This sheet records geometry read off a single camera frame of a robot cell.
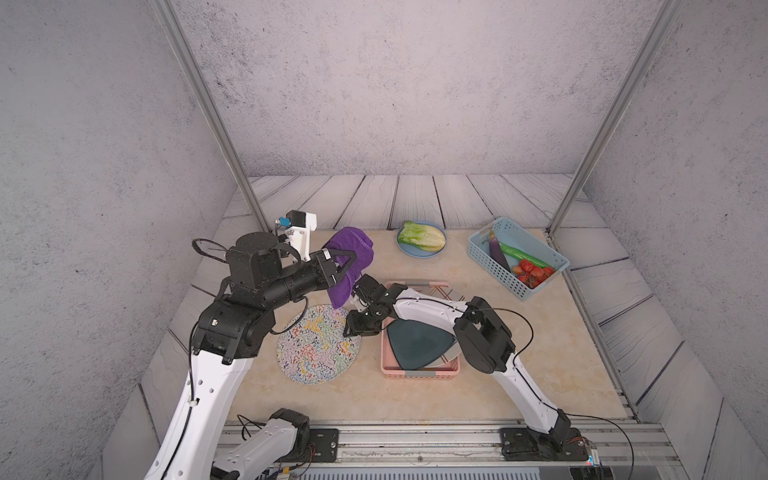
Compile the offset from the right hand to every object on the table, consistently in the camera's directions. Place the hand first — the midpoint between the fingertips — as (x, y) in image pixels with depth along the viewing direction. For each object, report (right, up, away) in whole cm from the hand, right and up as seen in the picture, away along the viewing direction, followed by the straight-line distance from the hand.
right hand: (347, 336), depth 89 cm
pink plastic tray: (+13, -8, -3) cm, 16 cm away
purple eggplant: (+51, +25, +21) cm, 60 cm away
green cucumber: (+61, +24, +22) cm, 69 cm away
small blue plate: (+21, +25, +24) cm, 41 cm away
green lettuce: (+24, +31, +22) cm, 45 cm away
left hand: (+7, +24, -32) cm, 41 cm away
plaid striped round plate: (+30, +12, +4) cm, 32 cm away
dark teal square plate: (+21, -3, +2) cm, 21 cm away
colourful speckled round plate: (-10, -4, 0) cm, 10 cm away
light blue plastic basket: (+57, +16, +11) cm, 61 cm away
